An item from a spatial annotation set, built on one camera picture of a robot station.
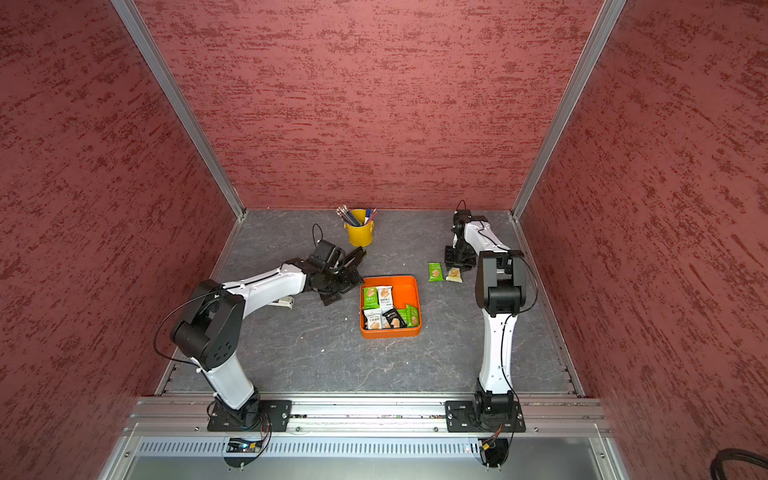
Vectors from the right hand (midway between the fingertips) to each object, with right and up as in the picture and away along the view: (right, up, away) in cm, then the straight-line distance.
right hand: (455, 269), depth 102 cm
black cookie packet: (-21, -13, -14) cm, 29 cm away
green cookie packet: (-7, -1, -1) cm, 7 cm away
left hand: (-34, -6, -10) cm, 36 cm away
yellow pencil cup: (-34, +12, +5) cm, 36 cm away
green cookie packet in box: (-29, -8, -9) cm, 31 cm away
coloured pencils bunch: (-39, +19, -4) cm, 43 cm away
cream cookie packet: (-1, -2, -2) cm, 3 cm away
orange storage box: (-17, -7, -4) cm, 19 cm away
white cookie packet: (-27, -13, -14) cm, 34 cm away
